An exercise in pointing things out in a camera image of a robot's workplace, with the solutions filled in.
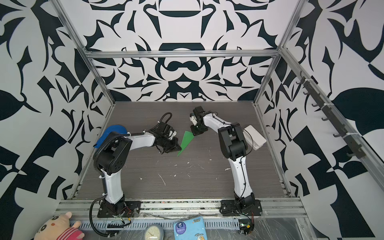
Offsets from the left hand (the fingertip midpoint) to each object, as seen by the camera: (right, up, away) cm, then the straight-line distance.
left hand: (183, 146), depth 94 cm
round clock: (-11, -31, -29) cm, 44 cm away
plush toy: (-50, -28, -31) cm, 65 cm away
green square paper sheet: (+3, +6, +5) cm, 8 cm away
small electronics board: (+31, -33, -23) cm, 51 cm away
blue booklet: (+6, -30, -29) cm, 42 cm away
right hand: (+9, +9, +9) cm, 15 cm away
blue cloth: (-48, +10, +13) cm, 51 cm away
